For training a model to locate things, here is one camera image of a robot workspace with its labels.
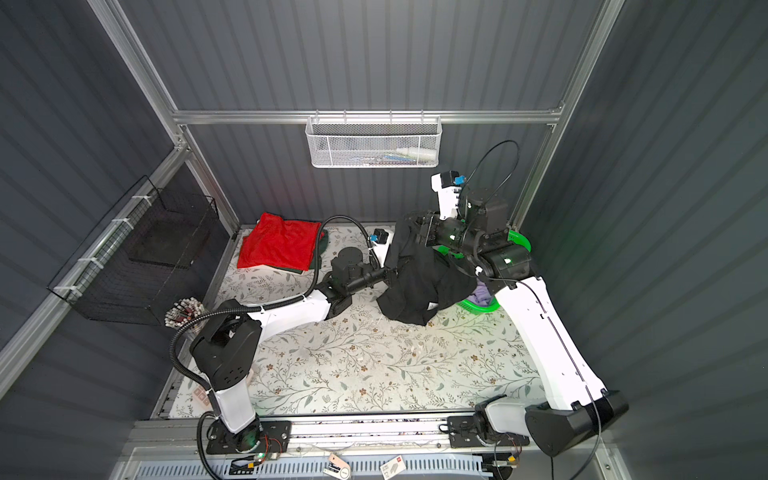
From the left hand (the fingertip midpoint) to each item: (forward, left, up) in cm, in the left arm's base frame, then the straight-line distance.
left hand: (413, 256), depth 80 cm
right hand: (-4, +2, +17) cm, 18 cm away
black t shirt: (-3, -3, -7) cm, 8 cm away
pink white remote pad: (-26, +58, -25) cm, 68 cm away
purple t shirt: (-3, -22, -16) cm, 28 cm away
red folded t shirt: (+26, +47, -19) cm, 57 cm away
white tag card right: (-44, +8, -23) cm, 50 cm away
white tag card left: (-43, +21, -23) cm, 53 cm away
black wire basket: (-2, +69, +3) cm, 70 cm away
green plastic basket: (-7, -20, -17) cm, 28 cm away
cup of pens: (-8, +62, -9) cm, 63 cm away
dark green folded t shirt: (+25, +30, -22) cm, 45 cm away
